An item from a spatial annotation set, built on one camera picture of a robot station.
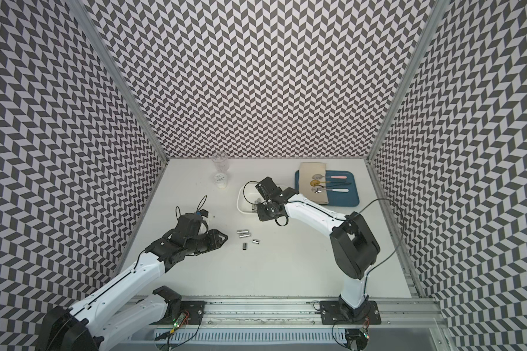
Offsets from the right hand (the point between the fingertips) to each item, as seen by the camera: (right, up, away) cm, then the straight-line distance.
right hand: (266, 216), depth 88 cm
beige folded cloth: (+20, +19, +24) cm, 36 cm away
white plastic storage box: (-8, +7, +10) cm, 15 cm away
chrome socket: (-10, -7, +4) cm, 13 cm away
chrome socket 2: (-9, -8, +1) cm, 12 cm away
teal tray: (+39, +5, +14) cm, 42 cm away
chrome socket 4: (-9, -12, -1) cm, 15 cm away
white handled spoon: (+26, +10, +18) cm, 33 cm away
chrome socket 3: (-4, -11, +1) cm, 12 cm away
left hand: (-15, -8, -7) cm, 18 cm away
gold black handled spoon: (+25, +13, +21) cm, 35 cm away
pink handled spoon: (+27, +16, +24) cm, 40 cm away
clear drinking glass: (-25, +24, +27) cm, 44 cm away
